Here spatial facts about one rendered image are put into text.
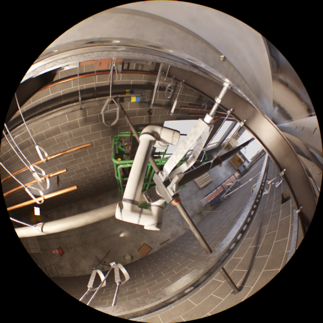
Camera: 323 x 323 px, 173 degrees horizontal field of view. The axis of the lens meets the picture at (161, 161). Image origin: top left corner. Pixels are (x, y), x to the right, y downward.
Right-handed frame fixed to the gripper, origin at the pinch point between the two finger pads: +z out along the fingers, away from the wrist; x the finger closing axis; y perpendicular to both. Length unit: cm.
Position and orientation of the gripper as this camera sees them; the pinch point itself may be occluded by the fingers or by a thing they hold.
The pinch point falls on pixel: (174, 173)
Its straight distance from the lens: 36.4
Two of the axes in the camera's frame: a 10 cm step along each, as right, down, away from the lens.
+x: 5.1, 7.5, -4.2
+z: 2.5, -6.0, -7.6
